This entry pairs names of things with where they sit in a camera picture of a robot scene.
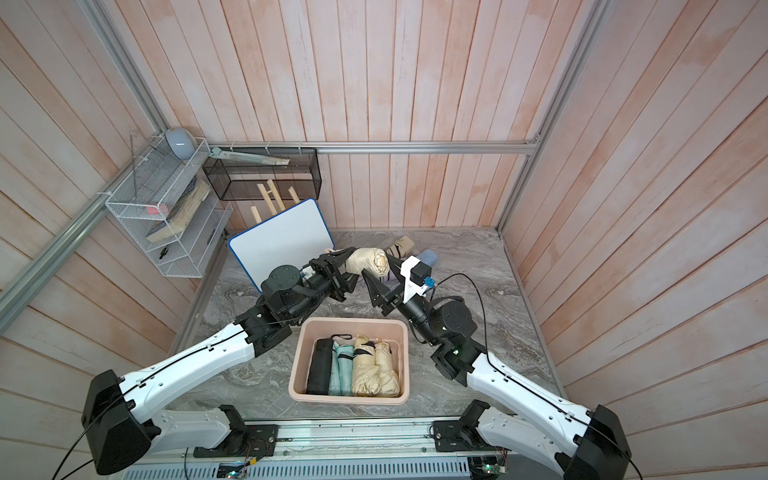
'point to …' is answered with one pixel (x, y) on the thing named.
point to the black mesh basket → (241, 180)
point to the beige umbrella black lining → (366, 381)
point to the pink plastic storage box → (394, 332)
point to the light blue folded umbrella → (428, 257)
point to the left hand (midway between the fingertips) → (361, 257)
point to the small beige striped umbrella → (401, 247)
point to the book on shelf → (182, 212)
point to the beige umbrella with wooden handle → (389, 383)
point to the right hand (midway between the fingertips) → (374, 263)
